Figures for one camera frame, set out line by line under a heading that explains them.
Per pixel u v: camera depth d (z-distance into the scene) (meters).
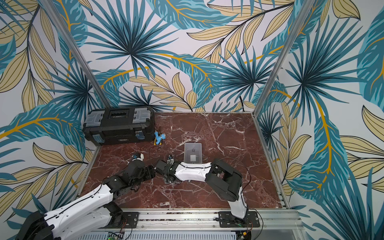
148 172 0.73
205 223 0.74
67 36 0.77
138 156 0.74
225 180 0.48
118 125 0.90
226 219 0.73
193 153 0.98
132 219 0.74
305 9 0.69
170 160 0.80
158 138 1.01
